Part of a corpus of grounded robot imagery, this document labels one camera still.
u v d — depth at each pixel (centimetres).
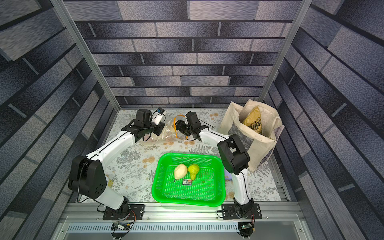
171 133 88
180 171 82
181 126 85
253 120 82
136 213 73
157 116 76
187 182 83
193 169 81
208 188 81
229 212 73
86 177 44
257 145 75
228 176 81
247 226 73
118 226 71
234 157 54
